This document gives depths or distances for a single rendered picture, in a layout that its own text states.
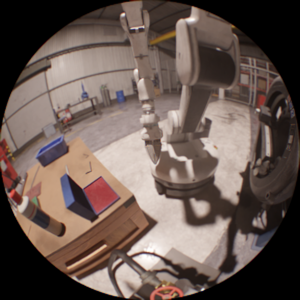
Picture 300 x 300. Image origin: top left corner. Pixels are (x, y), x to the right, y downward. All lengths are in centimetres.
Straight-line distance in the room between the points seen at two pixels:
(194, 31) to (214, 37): 7
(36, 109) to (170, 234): 857
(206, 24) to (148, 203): 104
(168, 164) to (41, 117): 817
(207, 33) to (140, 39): 26
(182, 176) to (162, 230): 41
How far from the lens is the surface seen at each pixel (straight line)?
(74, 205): 33
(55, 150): 96
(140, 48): 49
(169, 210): 86
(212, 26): 39
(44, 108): 825
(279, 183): 52
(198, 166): 66
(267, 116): 82
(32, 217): 42
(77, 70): 845
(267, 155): 69
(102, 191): 45
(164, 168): 65
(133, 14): 49
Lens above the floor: 79
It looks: 34 degrees down
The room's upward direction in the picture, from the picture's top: 9 degrees counter-clockwise
